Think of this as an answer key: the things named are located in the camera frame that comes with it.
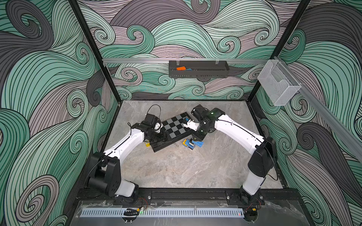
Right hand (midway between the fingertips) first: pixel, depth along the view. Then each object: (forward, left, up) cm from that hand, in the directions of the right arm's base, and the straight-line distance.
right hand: (198, 135), depth 82 cm
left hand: (-1, +19, -2) cm, 19 cm away
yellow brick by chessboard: (-6, +29, +1) cm, 30 cm away
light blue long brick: (-5, 0, -1) cm, 5 cm away
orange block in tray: (+40, +9, +20) cm, 46 cm away
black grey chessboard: (+8, +11, -10) cm, 17 cm away
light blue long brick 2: (-1, +6, -7) cm, 10 cm away
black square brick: (-3, +4, -5) cm, 7 cm away
